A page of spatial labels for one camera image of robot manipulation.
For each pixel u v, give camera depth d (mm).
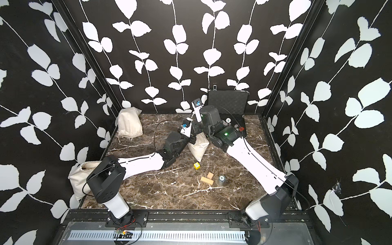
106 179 457
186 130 687
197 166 904
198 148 906
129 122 1104
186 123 678
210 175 877
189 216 770
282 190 395
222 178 817
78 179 753
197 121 619
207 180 860
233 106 1108
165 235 702
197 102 589
